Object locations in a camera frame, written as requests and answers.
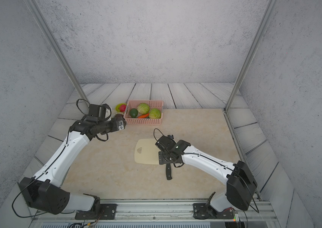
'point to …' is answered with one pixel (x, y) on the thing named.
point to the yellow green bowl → (117, 107)
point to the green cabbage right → (155, 113)
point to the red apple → (122, 108)
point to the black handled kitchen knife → (168, 172)
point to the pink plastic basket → (130, 104)
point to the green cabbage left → (143, 109)
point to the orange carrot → (144, 116)
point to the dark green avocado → (133, 112)
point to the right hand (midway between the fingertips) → (169, 158)
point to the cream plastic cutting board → (146, 151)
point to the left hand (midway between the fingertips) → (121, 124)
